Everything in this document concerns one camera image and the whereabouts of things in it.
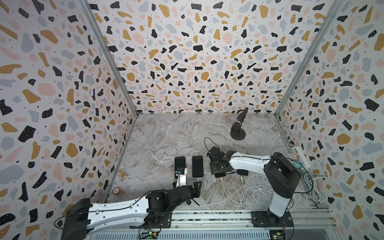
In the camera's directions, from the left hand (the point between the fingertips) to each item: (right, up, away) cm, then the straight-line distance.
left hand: (198, 184), depth 77 cm
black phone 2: (-1, +5, +16) cm, 17 cm away
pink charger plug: (+62, +10, +21) cm, 66 cm away
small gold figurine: (-44, +1, +11) cm, 46 cm away
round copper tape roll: (-44, -5, +3) cm, 44 cm away
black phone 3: (+11, +2, +9) cm, 14 cm away
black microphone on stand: (+28, +25, +33) cm, 50 cm away
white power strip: (+65, +10, +18) cm, 68 cm away
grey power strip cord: (+65, -6, +7) cm, 66 cm away
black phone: (-12, +6, +16) cm, 21 cm away
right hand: (+11, +4, +15) cm, 19 cm away
